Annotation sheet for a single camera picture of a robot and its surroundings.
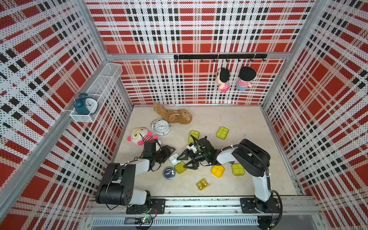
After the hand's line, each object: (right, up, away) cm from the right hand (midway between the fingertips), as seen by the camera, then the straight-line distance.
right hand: (182, 162), depth 84 cm
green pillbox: (+28, +16, +19) cm, 37 cm away
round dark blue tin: (-8, -6, +1) cm, 10 cm away
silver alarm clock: (-17, +20, +19) cm, 32 cm away
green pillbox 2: (+8, +16, +18) cm, 25 cm away
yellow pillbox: (+21, -5, +2) cm, 22 cm away
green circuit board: (-18, -24, -14) cm, 33 cm away
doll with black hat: (+42, +56, +10) cm, 71 cm away
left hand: (-5, +5, +8) cm, 11 cm away
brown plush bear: (-3, +28, +19) cm, 34 cm away
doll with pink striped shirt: (+26, +55, +10) cm, 62 cm away
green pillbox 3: (-3, -3, +5) cm, 6 cm away
